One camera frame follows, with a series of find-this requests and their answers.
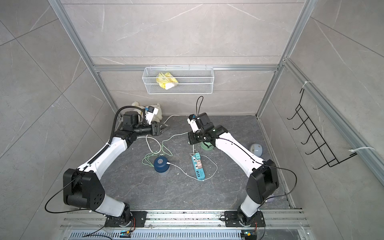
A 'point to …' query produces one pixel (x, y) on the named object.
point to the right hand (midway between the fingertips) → (191, 136)
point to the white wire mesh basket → (192, 80)
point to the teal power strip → (199, 172)
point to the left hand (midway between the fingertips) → (169, 125)
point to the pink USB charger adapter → (199, 164)
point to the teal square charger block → (197, 156)
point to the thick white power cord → (179, 115)
